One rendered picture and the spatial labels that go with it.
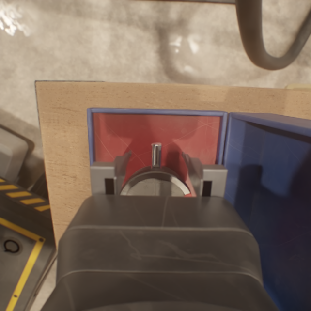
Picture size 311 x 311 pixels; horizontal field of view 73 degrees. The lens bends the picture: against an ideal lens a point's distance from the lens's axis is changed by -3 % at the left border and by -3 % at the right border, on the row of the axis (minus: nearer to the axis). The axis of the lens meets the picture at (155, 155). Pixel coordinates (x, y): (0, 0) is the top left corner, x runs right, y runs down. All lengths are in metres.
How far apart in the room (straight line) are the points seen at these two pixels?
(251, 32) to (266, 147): 0.18
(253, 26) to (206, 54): 0.36
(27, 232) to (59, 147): 0.29
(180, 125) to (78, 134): 0.09
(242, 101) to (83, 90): 0.13
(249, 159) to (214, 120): 0.04
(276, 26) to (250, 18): 0.44
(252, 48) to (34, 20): 0.58
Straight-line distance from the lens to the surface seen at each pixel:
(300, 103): 0.22
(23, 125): 0.77
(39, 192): 0.62
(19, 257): 0.52
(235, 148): 0.18
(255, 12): 0.31
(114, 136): 0.18
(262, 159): 0.20
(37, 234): 0.47
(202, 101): 0.18
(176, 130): 0.18
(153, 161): 0.16
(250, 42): 0.36
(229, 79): 0.69
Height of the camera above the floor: 0.65
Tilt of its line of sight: 73 degrees down
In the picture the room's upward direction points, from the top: 179 degrees clockwise
